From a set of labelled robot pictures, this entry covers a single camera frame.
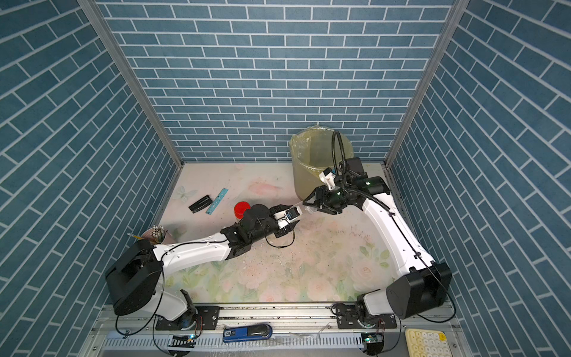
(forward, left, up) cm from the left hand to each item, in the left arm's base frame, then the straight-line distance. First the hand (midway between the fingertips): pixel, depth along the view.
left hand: (299, 213), depth 79 cm
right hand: (-1, -4, +7) cm, 8 cm away
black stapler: (+16, +45, -17) cm, 51 cm away
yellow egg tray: (-37, -39, -16) cm, 56 cm away
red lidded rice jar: (+8, +24, -9) cm, 27 cm away
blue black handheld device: (-34, +16, -14) cm, 40 cm away
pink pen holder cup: (-7, +49, -3) cm, 49 cm away
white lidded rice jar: (-5, +1, +10) cm, 11 cm away
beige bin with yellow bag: (+30, -6, +2) cm, 30 cm away
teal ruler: (+17, +39, -20) cm, 47 cm away
